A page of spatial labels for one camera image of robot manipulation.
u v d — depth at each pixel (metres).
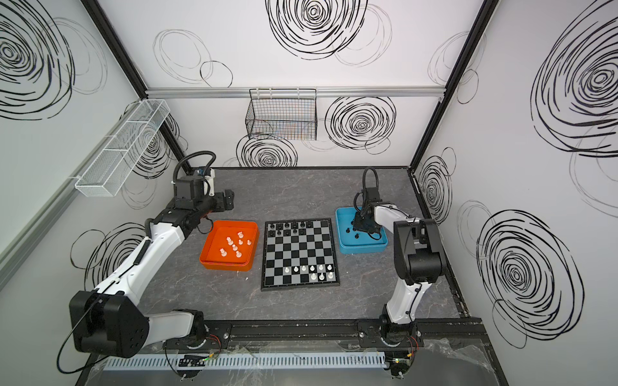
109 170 0.74
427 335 0.75
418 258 0.49
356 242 0.95
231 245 0.92
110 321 0.40
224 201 0.74
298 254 0.91
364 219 0.85
